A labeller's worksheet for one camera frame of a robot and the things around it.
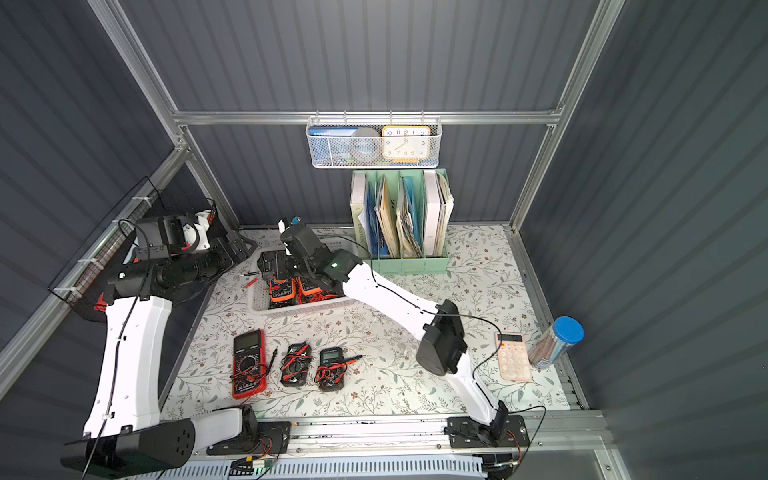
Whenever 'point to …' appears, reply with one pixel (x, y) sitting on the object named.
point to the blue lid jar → (558, 338)
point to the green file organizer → (400, 219)
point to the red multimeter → (249, 368)
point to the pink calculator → (513, 356)
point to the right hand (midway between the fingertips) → (280, 255)
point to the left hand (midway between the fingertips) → (237, 251)
